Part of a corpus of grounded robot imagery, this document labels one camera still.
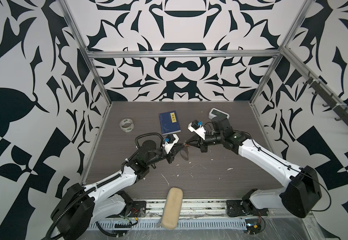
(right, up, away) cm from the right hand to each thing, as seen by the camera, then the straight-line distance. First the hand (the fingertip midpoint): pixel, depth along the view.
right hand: (188, 141), depth 73 cm
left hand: (-3, 0, 0) cm, 3 cm away
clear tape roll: (-40, +6, +32) cm, 51 cm away
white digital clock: (+22, +15, +36) cm, 45 cm away
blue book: (-10, +8, +34) cm, 36 cm away
